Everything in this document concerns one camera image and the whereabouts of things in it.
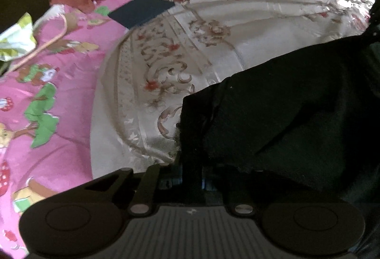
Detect black pants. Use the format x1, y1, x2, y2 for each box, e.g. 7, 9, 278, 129
169, 30, 380, 248

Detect pink cartoon bed sheet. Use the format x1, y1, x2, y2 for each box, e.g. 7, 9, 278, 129
1, 0, 128, 258

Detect green white patterned pillow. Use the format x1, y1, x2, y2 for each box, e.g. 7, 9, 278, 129
0, 13, 37, 62

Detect dark blue flat notebook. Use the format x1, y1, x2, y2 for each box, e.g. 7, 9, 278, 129
108, 0, 175, 29

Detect floral beige bedspread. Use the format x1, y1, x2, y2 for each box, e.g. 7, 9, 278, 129
90, 0, 374, 178

